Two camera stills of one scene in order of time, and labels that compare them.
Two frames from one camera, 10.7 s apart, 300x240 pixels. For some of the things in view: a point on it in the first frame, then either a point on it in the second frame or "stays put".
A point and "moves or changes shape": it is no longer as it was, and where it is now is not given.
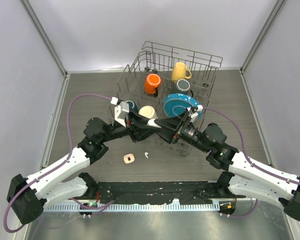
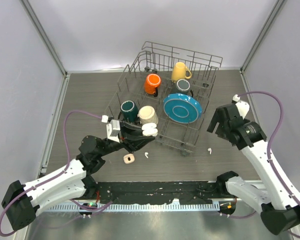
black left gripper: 136,131 -> 133,139
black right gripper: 173,124 -> 214,121
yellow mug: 180,71 stays put
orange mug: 152,81 stays put
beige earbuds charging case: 129,158 stays put
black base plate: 154,193 stays put
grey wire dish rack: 165,92 stays put
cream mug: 148,111 stays put
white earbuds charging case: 151,122 moves or changes shape
